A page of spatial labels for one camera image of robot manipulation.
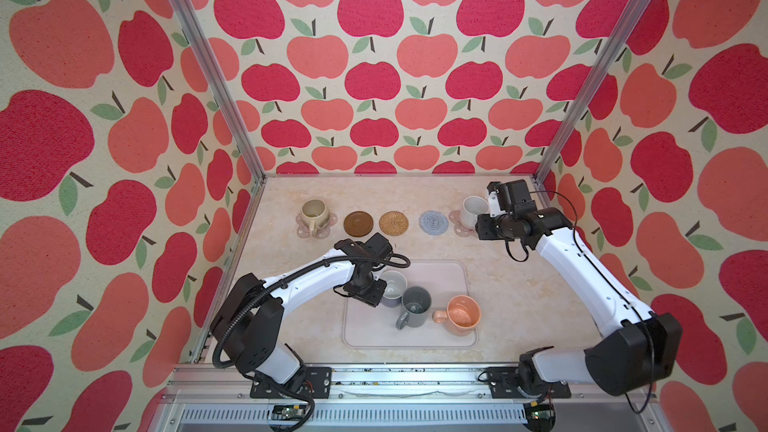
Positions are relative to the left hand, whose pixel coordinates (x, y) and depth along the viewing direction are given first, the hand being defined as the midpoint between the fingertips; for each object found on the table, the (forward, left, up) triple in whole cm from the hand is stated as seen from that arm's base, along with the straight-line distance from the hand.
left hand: (379, 302), depth 82 cm
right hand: (+16, -31, +15) cm, 38 cm away
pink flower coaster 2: (+34, -28, -4) cm, 44 cm away
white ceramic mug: (+32, -32, +3) cm, 46 cm away
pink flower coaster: (+27, +20, -4) cm, 34 cm away
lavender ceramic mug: (+6, -5, -5) cm, 9 cm away
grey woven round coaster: (+32, -20, -6) cm, 38 cm away
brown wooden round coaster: (+32, +8, -6) cm, 34 cm away
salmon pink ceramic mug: (-3, -23, -4) cm, 24 cm away
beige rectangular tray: (-5, +4, -5) cm, 8 cm away
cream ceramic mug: (+31, +22, +1) cm, 38 cm away
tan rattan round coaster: (+32, -5, -6) cm, 33 cm away
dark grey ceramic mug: (0, -10, 0) cm, 10 cm away
